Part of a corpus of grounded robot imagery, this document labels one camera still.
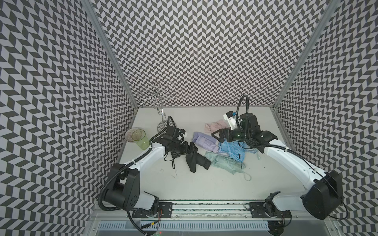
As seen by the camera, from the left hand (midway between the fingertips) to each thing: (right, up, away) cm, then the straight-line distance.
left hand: (190, 151), depth 84 cm
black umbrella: (+2, -4, -3) cm, 5 cm away
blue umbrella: (+28, 0, +4) cm, 28 cm away
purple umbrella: (+10, +4, +12) cm, 16 cm away
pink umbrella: (+15, +13, +19) cm, 28 cm away
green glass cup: (-34, +8, +11) cm, 37 cm away
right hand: (+15, +10, -8) cm, 20 cm away
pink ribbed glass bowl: (-42, +10, +14) cm, 45 cm away
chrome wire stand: (-20, +33, -2) cm, 38 cm away
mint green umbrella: (+21, -8, 0) cm, 22 cm away
